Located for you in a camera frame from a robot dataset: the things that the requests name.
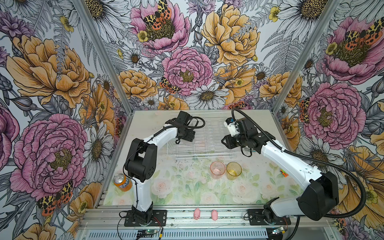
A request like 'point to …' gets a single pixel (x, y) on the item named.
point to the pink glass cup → (217, 169)
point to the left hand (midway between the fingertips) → (187, 139)
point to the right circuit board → (277, 230)
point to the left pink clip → (197, 213)
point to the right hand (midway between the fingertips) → (225, 144)
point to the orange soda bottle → (122, 182)
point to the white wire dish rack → (207, 143)
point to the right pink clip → (214, 215)
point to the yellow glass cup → (233, 170)
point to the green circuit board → (148, 231)
